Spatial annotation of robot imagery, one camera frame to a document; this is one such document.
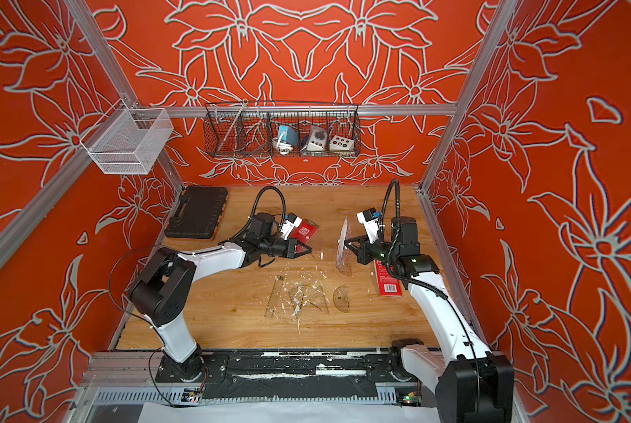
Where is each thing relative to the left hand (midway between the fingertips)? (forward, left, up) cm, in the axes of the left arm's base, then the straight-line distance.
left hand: (311, 249), depth 85 cm
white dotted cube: (+36, -8, +17) cm, 40 cm away
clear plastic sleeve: (-1, -10, +10) cm, 14 cm away
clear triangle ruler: (-11, -2, -13) cm, 17 cm away
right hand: (-3, -10, +9) cm, 14 cm away
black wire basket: (+40, +29, +19) cm, 53 cm away
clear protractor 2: (-11, -11, -12) cm, 20 cm away
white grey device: (+32, 0, +20) cm, 38 cm away
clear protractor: (0, -12, -11) cm, 17 cm away
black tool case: (+18, +48, -7) cm, 52 cm away
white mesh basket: (+27, +67, +21) cm, 75 cm away
